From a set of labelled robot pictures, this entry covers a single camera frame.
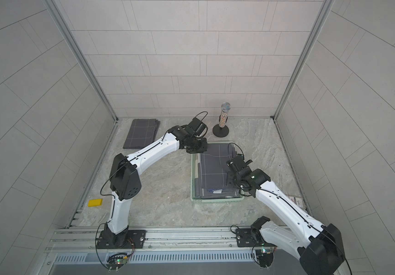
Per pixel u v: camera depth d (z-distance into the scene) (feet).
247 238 2.33
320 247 1.21
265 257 2.23
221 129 3.56
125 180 1.61
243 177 1.89
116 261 2.14
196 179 2.89
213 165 2.69
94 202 2.67
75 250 2.28
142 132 3.45
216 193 2.66
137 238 2.33
